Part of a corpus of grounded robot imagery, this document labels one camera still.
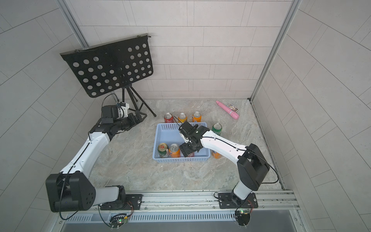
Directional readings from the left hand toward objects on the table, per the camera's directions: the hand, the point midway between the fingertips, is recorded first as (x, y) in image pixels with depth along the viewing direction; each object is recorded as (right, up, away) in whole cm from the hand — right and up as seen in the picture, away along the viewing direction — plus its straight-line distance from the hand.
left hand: (144, 116), depth 82 cm
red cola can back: (+12, -2, +12) cm, 17 cm away
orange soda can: (+21, -1, +12) cm, 24 cm away
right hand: (+25, -20, +1) cm, 32 cm away
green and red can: (+11, -18, -2) cm, 21 cm away
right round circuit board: (+52, -48, -13) cm, 72 cm away
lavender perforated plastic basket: (+12, -13, +15) cm, 23 cm away
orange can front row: (+18, -19, -3) cm, 27 cm away
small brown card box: (+59, +6, +30) cm, 66 cm away
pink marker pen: (+56, +2, +24) cm, 61 cm away
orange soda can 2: (+30, -1, +13) cm, 33 cm away
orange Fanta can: (+42, -23, +3) cm, 48 cm away
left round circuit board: (-8, -50, -13) cm, 52 cm away
